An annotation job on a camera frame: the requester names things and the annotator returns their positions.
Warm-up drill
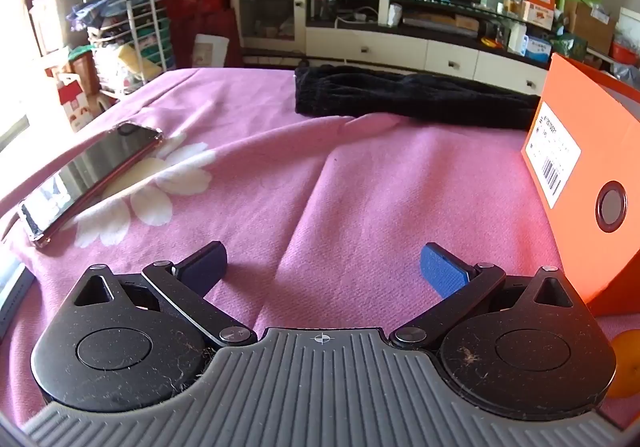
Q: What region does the smartphone in clear case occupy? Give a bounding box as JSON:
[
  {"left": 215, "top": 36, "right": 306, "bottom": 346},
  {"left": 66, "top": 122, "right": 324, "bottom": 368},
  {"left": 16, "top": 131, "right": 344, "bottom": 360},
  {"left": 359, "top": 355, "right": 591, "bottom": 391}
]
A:
[{"left": 19, "top": 122, "right": 165, "bottom": 248}]

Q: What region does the black knitted cloth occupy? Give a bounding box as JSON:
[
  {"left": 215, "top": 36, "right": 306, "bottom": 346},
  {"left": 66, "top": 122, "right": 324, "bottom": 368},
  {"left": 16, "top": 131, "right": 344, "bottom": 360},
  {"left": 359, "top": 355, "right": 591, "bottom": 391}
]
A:
[{"left": 294, "top": 64, "right": 543, "bottom": 130}]

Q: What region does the white paper bag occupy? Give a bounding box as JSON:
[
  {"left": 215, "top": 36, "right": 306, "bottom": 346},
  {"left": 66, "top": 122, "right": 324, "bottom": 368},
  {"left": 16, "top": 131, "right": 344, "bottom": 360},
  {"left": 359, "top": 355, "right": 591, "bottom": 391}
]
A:
[{"left": 191, "top": 34, "right": 230, "bottom": 69}]

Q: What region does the green snack bag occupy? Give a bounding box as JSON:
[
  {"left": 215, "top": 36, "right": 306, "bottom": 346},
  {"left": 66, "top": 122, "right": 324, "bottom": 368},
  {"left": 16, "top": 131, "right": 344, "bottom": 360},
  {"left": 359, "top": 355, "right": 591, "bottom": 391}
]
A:
[{"left": 550, "top": 33, "right": 588, "bottom": 62}]

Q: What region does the red plastic basin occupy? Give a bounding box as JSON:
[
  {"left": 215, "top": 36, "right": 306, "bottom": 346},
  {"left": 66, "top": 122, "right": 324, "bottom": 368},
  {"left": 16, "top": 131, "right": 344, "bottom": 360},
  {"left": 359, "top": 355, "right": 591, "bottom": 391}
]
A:
[{"left": 610, "top": 41, "right": 640, "bottom": 65}]

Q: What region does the red white carton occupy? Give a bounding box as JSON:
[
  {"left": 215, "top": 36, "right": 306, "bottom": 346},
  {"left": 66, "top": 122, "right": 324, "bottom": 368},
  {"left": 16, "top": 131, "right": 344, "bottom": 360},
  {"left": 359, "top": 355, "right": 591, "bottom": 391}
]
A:
[{"left": 56, "top": 74, "right": 103, "bottom": 133}]

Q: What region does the red shopping bag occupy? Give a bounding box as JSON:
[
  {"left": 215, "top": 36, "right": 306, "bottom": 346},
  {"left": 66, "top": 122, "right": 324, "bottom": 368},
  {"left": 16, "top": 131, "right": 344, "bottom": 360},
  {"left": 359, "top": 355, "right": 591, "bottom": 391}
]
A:
[{"left": 165, "top": 0, "right": 243, "bottom": 70}]

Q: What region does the orange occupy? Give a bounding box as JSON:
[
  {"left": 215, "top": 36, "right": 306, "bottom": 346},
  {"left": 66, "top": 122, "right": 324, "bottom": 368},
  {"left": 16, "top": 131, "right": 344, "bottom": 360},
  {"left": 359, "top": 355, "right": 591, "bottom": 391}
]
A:
[{"left": 607, "top": 329, "right": 640, "bottom": 400}]

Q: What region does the wire shopping trolley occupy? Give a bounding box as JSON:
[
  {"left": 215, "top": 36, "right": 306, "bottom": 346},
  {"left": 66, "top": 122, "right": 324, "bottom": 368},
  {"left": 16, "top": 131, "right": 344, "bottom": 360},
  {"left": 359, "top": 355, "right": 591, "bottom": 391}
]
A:
[{"left": 67, "top": 0, "right": 178, "bottom": 100}]

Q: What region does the pink flowered blanket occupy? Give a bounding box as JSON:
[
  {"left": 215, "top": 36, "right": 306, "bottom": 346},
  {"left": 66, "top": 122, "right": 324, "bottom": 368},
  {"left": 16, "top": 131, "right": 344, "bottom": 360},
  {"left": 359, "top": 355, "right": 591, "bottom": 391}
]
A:
[{"left": 0, "top": 67, "right": 640, "bottom": 433}]

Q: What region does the white glass-door cabinet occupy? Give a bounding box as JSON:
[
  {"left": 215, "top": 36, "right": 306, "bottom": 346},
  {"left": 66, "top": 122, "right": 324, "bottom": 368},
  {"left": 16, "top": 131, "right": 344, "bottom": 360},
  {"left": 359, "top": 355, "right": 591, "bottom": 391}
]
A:
[{"left": 228, "top": 0, "right": 308, "bottom": 55}]

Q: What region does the orange cardboard box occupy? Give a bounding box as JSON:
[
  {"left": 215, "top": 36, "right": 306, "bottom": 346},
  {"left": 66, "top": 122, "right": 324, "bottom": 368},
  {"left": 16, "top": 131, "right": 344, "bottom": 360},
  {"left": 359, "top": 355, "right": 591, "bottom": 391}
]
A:
[{"left": 521, "top": 53, "right": 640, "bottom": 318}]

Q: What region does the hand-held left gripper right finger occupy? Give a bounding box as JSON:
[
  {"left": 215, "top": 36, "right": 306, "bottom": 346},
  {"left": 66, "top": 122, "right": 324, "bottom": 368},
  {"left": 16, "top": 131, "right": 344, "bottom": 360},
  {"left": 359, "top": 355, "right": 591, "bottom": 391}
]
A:
[{"left": 389, "top": 242, "right": 588, "bottom": 350}]

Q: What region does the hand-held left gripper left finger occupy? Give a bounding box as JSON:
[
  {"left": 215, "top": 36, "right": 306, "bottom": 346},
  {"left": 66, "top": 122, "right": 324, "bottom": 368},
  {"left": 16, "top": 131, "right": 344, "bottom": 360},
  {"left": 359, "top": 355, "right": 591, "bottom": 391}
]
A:
[{"left": 72, "top": 241, "right": 258, "bottom": 348}]

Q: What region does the grey flat board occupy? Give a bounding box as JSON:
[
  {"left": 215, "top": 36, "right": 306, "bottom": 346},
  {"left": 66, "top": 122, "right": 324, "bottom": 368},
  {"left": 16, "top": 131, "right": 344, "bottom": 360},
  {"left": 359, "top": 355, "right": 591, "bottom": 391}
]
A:
[{"left": 0, "top": 242, "right": 36, "bottom": 343}]

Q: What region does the brown cardboard box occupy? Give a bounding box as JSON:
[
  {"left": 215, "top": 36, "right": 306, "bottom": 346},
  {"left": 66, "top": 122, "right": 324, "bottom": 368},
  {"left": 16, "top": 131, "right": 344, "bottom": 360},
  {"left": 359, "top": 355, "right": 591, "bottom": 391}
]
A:
[{"left": 565, "top": 0, "right": 617, "bottom": 55}]

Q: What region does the white television stand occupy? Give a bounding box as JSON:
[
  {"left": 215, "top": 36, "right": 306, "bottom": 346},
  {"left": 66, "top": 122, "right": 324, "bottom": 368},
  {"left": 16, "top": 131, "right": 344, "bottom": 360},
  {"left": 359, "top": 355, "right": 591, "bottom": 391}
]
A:
[{"left": 305, "top": 0, "right": 608, "bottom": 95}]

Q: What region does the orange white medicine box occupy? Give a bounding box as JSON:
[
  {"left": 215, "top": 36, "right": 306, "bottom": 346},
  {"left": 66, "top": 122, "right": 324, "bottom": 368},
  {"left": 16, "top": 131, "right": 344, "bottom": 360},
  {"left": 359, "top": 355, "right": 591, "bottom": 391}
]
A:
[{"left": 522, "top": 0, "right": 557, "bottom": 30}]

